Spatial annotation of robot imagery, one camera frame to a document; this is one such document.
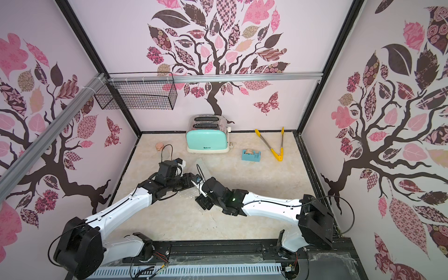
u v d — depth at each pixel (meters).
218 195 0.56
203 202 0.67
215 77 0.94
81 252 0.39
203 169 0.94
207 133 0.97
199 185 0.63
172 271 0.70
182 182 0.74
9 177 0.49
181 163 0.79
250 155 1.02
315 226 0.42
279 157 1.04
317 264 0.71
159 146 0.98
